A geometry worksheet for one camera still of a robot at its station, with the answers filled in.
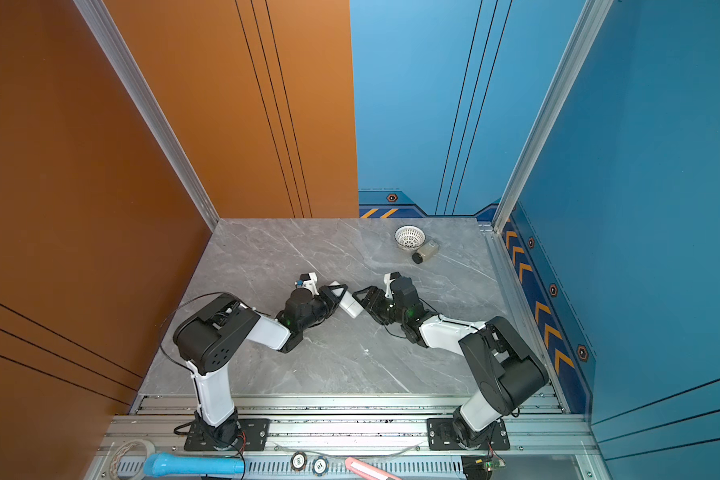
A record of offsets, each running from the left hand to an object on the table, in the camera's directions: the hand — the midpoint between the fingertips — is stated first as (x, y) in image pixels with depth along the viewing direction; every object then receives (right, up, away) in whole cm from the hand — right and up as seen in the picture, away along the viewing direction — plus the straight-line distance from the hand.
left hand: (350, 285), depth 91 cm
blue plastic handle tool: (-41, -38, -24) cm, 60 cm away
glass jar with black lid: (+26, +10, +16) cm, 33 cm away
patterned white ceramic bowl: (+21, +16, +21) cm, 34 cm away
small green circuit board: (+35, -39, -22) cm, 57 cm away
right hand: (+1, -4, -5) cm, 6 cm away
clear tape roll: (-54, -40, -22) cm, 71 cm away
